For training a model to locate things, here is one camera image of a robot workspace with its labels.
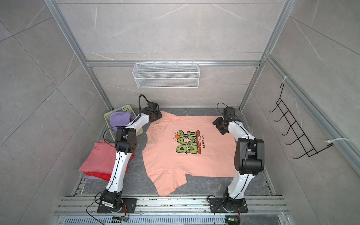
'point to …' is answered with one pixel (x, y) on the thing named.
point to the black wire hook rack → (309, 149)
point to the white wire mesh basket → (166, 75)
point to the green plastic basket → (125, 108)
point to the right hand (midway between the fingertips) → (215, 123)
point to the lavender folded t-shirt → (91, 177)
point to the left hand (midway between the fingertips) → (159, 112)
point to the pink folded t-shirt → (102, 159)
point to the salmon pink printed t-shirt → (176, 147)
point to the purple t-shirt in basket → (118, 119)
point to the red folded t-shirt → (104, 176)
